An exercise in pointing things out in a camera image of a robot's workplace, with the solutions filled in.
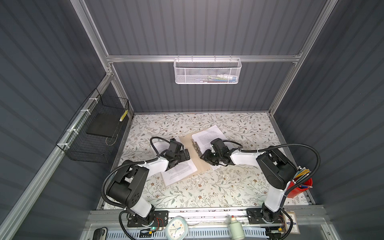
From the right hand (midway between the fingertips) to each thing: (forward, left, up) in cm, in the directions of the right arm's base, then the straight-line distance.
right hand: (202, 159), depth 93 cm
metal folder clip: (+7, +3, 0) cm, 8 cm away
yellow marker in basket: (+14, +44, +27) cm, 53 cm away
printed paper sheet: (+15, 0, -1) cm, 15 cm away
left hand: (+2, +12, 0) cm, 13 cm away
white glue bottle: (-37, -14, +6) cm, 40 cm away
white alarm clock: (-36, +13, +2) cm, 39 cm away
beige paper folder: (-4, +1, -1) cm, 4 cm away
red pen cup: (-22, -45, +9) cm, 50 cm away
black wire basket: (-2, +56, +28) cm, 63 cm away
